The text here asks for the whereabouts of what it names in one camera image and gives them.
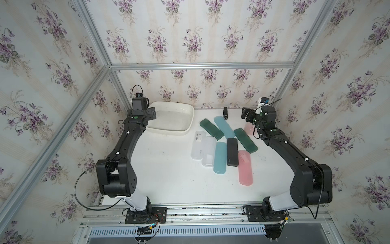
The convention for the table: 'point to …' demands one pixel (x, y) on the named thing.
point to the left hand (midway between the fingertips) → (143, 112)
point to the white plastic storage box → (170, 118)
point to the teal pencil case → (220, 163)
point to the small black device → (225, 113)
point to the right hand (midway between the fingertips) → (252, 109)
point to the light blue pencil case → (224, 127)
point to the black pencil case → (232, 150)
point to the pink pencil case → (245, 170)
